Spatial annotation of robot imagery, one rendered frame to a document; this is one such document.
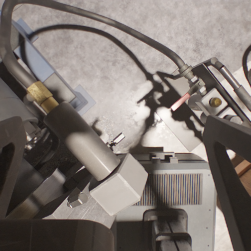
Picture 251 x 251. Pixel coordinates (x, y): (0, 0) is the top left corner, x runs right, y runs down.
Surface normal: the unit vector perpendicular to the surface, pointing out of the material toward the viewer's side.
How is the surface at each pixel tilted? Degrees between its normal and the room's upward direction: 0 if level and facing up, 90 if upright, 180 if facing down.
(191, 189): 0
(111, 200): 22
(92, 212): 55
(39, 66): 0
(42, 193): 62
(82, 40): 0
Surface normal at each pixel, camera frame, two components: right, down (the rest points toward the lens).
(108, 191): -0.26, 0.34
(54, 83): 0.03, 0.10
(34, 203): 0.63, -0.48
